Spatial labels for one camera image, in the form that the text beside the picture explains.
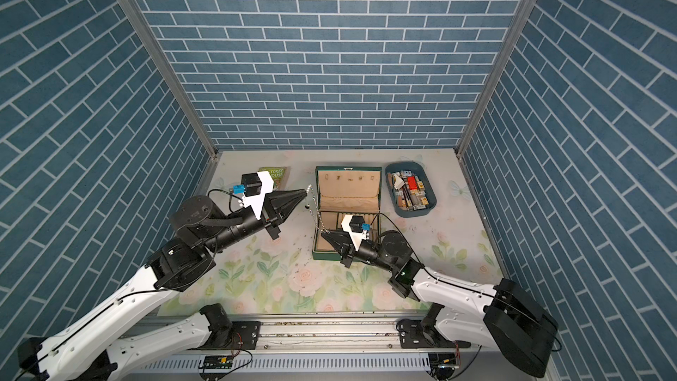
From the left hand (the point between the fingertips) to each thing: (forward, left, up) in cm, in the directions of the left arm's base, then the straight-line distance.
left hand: (310, 196), depth 54 cm
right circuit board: (-24, -34, -42) cm, 59 cm away
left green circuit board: (-24, +28, -46) cm, 58 cm away
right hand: (+1, -3, -18) cm, 19 cm away
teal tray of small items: (+31, -34, -40) cm, 61 cm away
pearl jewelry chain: (+13, 0, -38) cm, 41 cm away
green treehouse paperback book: (+38, +21, -40) cm, 59 cm away
